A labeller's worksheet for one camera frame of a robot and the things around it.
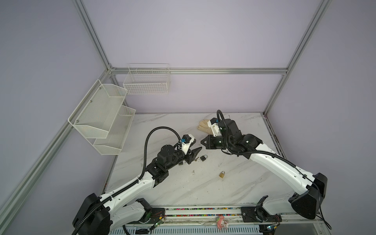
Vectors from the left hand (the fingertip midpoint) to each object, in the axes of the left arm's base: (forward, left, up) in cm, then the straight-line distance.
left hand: (197, 145), depth 73 cm
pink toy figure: (-31, -12, -21) cm, 39 cm away
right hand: (0, -1, +2) cm, 3 cm away
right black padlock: (+5, -5, -24) cm, 25 cm away
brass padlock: (-6, -16, -24) cm, 29 cm away
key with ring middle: (+5, 0, -25) cm, 25 cm away
